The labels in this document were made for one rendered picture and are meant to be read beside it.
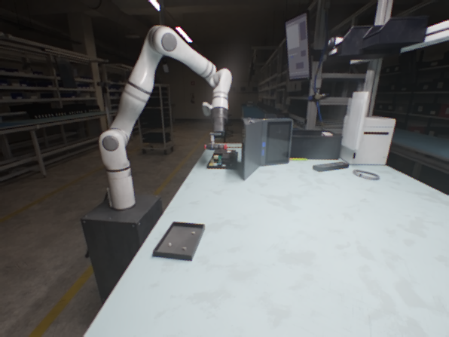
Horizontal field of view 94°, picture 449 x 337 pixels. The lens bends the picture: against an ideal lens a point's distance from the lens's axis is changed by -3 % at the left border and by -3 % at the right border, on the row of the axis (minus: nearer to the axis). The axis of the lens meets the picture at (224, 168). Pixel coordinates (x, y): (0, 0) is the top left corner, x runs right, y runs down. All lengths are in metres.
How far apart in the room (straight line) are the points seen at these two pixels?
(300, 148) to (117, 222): 0.88
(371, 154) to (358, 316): 0.87
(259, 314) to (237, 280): 0.07
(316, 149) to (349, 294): 0.83
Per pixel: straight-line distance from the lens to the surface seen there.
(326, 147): 1.18
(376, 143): 1.19
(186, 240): 0.51
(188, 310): 0.39
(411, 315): 0.47
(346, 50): 1.03
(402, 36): 1.00
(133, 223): 0.91
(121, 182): 0.96
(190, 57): 0.94
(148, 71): 0.92
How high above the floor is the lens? 1.30
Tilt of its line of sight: 18 degrees down
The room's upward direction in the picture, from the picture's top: straight up
